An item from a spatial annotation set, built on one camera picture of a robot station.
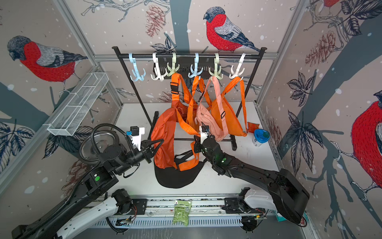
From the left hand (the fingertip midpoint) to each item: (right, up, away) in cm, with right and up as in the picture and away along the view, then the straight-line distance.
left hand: (164, 139), depth 61 cm
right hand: (+13, -1, +20) cm, 24 cm away
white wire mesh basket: (-50, +15, +16) cm, 55 cm away
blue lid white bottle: (+53, -3, +29) cm, 61 cm away
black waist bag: (0, -26, +22) cm, 34 cm away
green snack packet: (+6, -37, +11) cm, 39 cm away
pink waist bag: (+18, +9, +32) cm, 38 cm away
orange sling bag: (+37, +4, +31) cm, 49 cm away
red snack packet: (+54, +1, +42) cm, 68 cm away
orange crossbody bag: (+10, +7, +21) cm, 24 cm away
